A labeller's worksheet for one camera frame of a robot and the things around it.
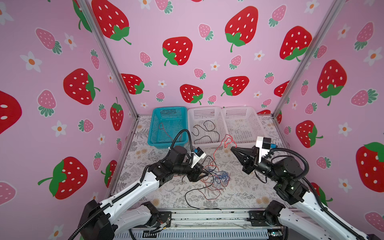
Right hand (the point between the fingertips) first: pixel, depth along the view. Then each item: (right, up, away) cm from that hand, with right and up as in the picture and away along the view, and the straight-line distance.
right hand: (232, 149), depth 56 cm
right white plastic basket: (+22, +11, +58) cm, 64 cm away
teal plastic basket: (-39, +13, +62) cm, 75 cm away
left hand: (-9, -12, +16) cm, 22 cm away
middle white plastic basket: (-1, +19, +59) cm, 62 cm away
